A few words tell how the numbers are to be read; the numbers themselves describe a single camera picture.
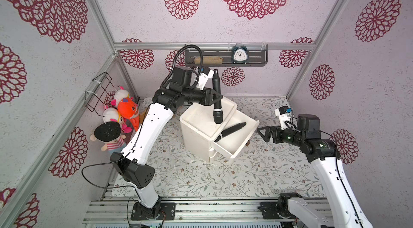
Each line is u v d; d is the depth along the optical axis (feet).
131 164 1.37
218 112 2.23
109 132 2.48
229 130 2.70
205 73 1.95
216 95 2.16
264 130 2.09
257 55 3.03
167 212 2.41
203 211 2.49
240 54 2.95
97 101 2.48
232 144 2.59
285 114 2.02
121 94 3.11
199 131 2.39
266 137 2.08
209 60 2.87
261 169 2.87
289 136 1.94
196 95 1.94
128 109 2.75
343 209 1.27
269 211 2.39
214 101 2.17
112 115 2.78
